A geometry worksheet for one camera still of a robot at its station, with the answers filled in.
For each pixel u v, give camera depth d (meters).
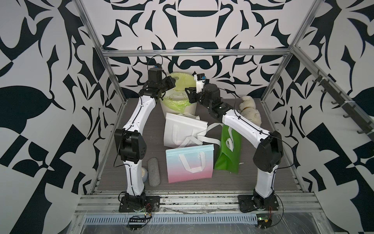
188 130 0.79
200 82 0.69
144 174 0.81
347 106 0.58
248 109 1.02
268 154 0.48
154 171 0.82
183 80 0.99
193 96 0.71
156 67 0.75
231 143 0.69
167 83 0.77
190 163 0.72
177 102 0.79
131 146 0.52
